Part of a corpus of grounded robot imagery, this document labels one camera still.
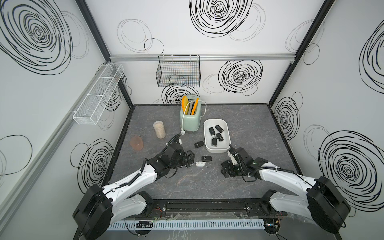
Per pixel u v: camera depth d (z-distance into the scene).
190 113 0.94
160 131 0.96
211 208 0.75
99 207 0.39
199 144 0.96
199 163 0.89
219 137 0.99
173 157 0.62
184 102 0.92
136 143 0.96
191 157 0.73
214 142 0.97
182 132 0.99
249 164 0.65
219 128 1.05
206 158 0.91
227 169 0.76
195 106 0.96
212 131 1.02
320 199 0.41
